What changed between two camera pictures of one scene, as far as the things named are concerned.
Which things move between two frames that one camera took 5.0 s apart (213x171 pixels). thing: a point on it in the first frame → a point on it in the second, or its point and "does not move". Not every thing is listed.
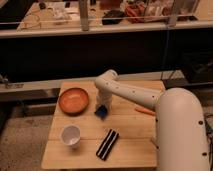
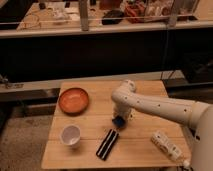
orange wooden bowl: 73,101 does not move
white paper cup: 70,135 does not move
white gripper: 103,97 → 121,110
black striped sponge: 107,145 does not move
